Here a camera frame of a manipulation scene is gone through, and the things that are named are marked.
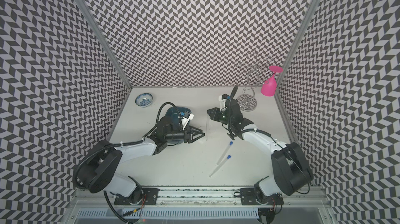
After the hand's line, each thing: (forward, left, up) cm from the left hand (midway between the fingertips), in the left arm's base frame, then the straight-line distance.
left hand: (202, 135), depth 77 cm
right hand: (+12, -3, +2) cm, 12 cm away
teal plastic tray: (+21, +19, -7) cm, 29 cm away
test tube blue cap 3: (-10, -9, -15) cm, 20 cm away
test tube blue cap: (+4, -2, 0) cm, 5 cm away
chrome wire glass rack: (+26, -27, +18) cm, 42 cm away
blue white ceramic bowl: (+33, +43, -12) cm, 56 cm away
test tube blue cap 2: (-4, -12, -15) cm, 19 cm away
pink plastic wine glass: (+25, -37, +9) cm, 46 cm away
